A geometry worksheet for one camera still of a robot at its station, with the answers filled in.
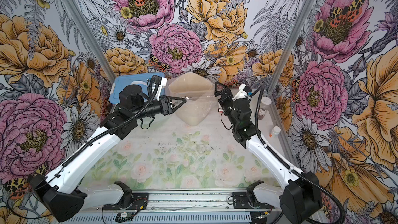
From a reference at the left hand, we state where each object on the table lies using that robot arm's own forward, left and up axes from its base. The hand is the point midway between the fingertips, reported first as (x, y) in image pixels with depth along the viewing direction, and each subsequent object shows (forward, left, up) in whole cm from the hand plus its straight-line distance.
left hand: (183, 105), depth 65 cm
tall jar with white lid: (+19, -46, -21) cm, 54 cm away
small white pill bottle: (+5, -50, -29) cm, 58 cm away
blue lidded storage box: (+35, +46, -20) cm, 61 cm away
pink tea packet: (+25, -21, -35) cm, 48 cm away
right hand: (+10, -14, -2) cm, 18 cm away
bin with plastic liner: (+29, -6, -21) cm, 36 cm away
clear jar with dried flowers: (+12, -7, -11) cm, 18 cm away
